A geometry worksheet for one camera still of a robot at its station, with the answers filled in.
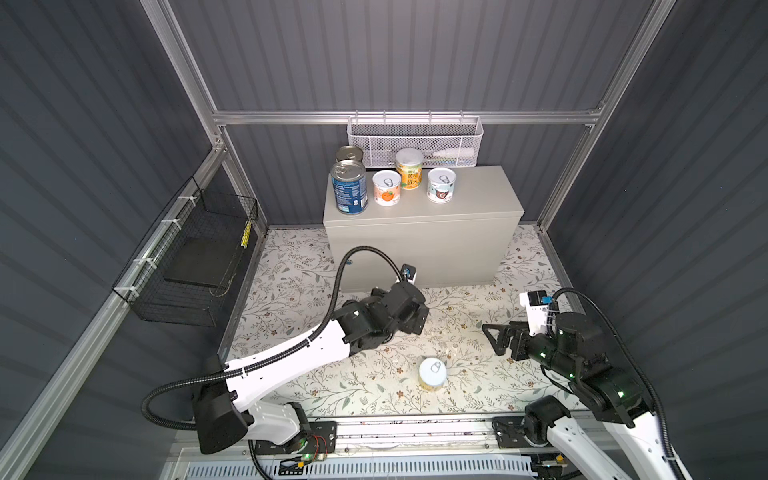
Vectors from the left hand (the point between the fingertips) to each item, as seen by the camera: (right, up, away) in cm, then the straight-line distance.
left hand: (408, 303), depth 74 cm
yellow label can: (+7, -20, +5) cm, 21 cm away
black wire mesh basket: (-53, +9, -4) cm, 54 cm away
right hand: (+21, -5, -5) cm, 23 cm away
